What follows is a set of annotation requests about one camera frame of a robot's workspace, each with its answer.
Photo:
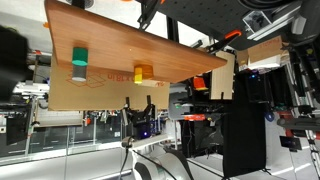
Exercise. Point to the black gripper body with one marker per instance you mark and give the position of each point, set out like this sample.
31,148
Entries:
141,116

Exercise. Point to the yellow cylinder block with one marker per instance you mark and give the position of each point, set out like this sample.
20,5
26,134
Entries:
138,77

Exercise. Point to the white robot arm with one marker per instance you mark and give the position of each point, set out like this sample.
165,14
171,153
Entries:
166,166

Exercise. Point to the orange translucent plastic pot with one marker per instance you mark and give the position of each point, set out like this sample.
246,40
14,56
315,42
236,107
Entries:
148,71

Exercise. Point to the orange cylindrical object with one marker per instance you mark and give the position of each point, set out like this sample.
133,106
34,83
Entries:
200,83

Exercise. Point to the gray cylinder block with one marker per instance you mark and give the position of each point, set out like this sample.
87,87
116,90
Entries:
79,74

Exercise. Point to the green octagonal block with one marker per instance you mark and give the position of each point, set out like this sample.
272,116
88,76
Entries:
80,55

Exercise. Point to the white pegboard panel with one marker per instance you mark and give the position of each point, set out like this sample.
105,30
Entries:
58,118

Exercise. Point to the slotted cardboard panel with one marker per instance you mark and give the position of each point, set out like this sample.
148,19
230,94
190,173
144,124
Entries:
222,75

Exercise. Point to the black fabric curtain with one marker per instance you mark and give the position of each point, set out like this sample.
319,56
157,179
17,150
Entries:
245,126

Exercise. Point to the black perforated breadboard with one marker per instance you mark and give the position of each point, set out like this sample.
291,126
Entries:
206,16

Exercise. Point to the cardboard box red print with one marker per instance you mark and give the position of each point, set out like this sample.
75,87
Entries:
265,50

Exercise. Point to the silver aluminium extrusion with plate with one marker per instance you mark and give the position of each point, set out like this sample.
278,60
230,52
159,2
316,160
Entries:
280,18

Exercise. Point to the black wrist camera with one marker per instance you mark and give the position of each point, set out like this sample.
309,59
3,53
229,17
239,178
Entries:
143,132

